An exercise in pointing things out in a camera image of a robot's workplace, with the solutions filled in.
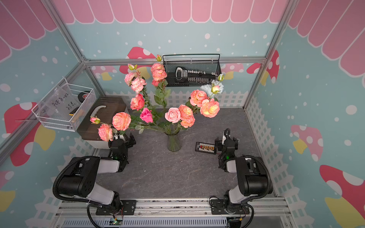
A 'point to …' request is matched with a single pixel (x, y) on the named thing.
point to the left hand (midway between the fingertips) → (125, 136)
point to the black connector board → (206, 147)
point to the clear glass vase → (172, 129)
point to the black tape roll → (81, 96)
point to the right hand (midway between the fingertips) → (226, 137)
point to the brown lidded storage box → (102, 112)
